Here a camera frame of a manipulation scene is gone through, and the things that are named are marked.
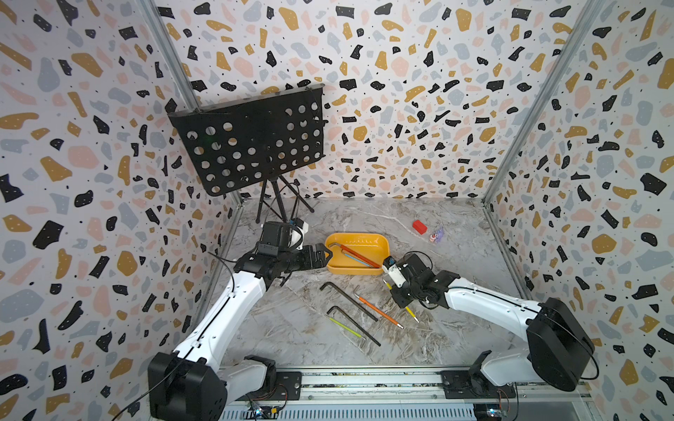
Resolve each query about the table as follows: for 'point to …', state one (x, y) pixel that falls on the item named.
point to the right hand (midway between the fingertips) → (392, 291)
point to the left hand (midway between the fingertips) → (322, 254)
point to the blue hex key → (366, 264)
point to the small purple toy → (438, 236)
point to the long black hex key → (328, 283)
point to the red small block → (419, 226)
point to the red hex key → (355, 254)
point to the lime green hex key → (347, 328)
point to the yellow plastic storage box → (373, 246)
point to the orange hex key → (375, 309)
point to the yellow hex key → (410, 311)
